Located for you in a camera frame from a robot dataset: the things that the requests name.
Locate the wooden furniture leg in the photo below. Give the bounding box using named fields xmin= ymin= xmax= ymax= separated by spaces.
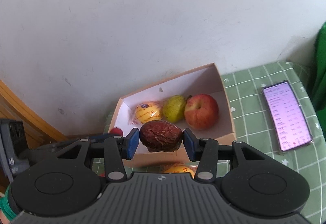
xmin=0 ymin=80 xmax=67 ymax=149

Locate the wrapped yellow fruit upper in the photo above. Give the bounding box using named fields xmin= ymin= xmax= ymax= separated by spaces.
xmin=130 ymin=101 xmax=164 ymax=124

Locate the yellow-green pear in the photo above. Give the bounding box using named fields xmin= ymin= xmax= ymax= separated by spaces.
xmin=163 ymin=95 xmax=186 ymax=123

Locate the smartphone in clear case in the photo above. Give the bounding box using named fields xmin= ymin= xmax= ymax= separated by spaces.
xmin=262 ymin=81 xmax=312 ymax=152

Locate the green checkered tablecloth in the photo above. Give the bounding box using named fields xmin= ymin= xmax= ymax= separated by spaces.
xmin=105 ymin=61 xmax=325 ymax=223

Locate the wrapped yellow fruit lower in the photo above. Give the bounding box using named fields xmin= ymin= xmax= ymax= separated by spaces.
xmin=162 ymin=163 xmax=198 ymax=178

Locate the green cloth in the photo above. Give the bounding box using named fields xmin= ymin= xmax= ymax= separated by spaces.
xmin=307 ymin=21 xmax=326 ymax=113

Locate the small red hawthorn berry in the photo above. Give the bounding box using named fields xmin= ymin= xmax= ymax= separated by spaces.
xmin=109 ymin=128 xmax=123 ymax=137

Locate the cardboard box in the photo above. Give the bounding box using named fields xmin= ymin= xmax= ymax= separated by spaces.
xmin=103 ymin=62 xmax=237 ymax=168

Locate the wrapped yellow fruit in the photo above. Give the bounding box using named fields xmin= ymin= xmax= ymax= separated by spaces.
xmin=130 ymin=101 xmax=164 ymax=124
xmin=162 ymin=163 xmax=198 ymax=178

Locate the dried red date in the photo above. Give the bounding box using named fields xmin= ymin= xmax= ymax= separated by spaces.
xmin=139 ymin=120 xmax=183 ymax=152

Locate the large pink-red apple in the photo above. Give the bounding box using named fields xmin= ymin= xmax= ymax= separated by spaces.
xmin=184 ymin=94 xmax=219 ymax=130

